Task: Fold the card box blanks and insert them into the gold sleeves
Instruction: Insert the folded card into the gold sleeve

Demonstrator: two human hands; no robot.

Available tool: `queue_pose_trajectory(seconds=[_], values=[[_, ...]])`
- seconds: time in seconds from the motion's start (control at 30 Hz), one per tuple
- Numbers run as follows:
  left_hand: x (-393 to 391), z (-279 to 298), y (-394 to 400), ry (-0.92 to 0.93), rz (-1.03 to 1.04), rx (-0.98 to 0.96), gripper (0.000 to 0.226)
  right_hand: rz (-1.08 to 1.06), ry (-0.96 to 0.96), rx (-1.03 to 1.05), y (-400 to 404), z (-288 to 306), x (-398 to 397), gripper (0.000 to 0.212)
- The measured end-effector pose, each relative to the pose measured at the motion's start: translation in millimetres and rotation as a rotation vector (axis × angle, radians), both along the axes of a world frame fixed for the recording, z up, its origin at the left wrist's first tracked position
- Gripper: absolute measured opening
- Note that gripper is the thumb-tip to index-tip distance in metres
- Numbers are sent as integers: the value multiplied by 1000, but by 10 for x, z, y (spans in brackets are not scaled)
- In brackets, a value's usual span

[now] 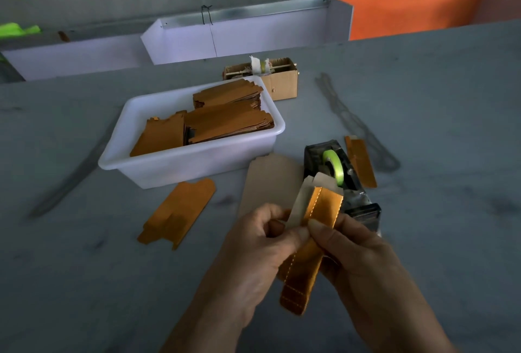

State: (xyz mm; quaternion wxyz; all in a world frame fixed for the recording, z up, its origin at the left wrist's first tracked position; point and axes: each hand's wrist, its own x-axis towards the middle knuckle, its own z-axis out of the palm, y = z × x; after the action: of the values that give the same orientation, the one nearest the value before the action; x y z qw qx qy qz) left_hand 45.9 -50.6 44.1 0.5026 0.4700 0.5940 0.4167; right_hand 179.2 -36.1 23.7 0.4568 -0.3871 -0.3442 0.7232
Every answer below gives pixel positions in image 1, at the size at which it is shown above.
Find person's right hand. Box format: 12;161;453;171
309;222;416;345

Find person's left hand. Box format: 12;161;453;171
204;204;310;325

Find pile of beige blanks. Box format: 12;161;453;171
238;153;306;218

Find gold box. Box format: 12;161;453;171
344;135;378;189
137;178;218;249
279;186;345;316

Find gold cartons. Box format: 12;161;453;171
130;78;275;157

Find person's right forearm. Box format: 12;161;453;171
362;316;457;353

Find person's left forearm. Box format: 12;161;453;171
163;304;245;353

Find black tape dispenser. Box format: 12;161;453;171
303;139;382;231

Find white plastic bin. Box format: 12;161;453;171
98;75;287;189

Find green tape roll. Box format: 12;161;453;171
322;148;346;187

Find small cardboard box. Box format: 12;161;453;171
222;56;300;102

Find long white tray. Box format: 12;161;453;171
141;0;354;65
0;33;156;82

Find orange tray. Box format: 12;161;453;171
332;0;521;42

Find neon green object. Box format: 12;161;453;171
0;22;42;38

